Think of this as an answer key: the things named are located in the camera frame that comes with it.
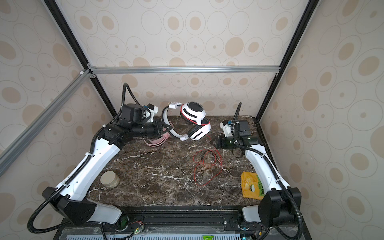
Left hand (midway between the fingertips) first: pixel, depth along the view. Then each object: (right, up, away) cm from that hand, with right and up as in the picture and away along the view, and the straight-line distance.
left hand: (175, 126), depth 65 cm
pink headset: (-17, -9, +36) cm, 41 cm away
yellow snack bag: (+41, -33, +19) cm, 56 cm away
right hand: (+20, -8, +15) cm, 26 cm away
